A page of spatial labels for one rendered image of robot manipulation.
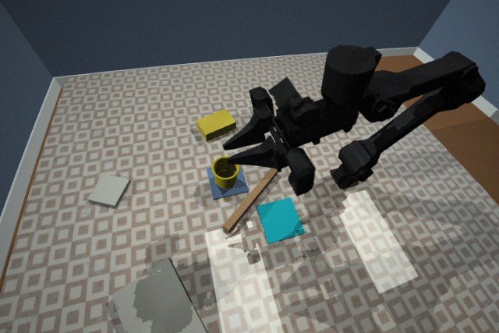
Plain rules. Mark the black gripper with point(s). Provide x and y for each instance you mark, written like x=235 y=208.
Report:
x=277 y=155

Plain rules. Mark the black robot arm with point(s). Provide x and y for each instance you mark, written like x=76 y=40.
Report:
x=350 y=86

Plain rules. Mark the brown wooden bar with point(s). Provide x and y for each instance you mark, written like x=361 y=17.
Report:
x=249 y=201

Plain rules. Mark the yellow rectangular block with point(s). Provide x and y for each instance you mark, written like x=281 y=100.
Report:
x=215 y=124

